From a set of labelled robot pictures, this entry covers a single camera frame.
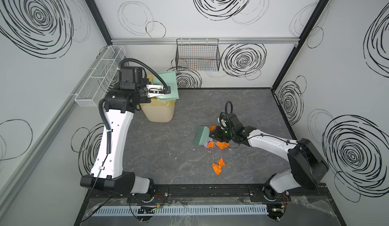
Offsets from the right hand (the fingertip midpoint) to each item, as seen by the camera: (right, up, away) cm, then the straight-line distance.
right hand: (207, 136), depth 83 cm
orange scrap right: (+3, +4, +4) cm, 6 cm away
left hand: (-30, +28, -15) cm, 44 cm away
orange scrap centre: (+9, -6, +6) cm, 13 cm away
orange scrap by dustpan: (+2, -6, +6) cm, 8 cm away
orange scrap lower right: (+5, -17, -2) cm, 17 cm away
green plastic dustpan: (-20, +31, -6) cm, 37 cm away
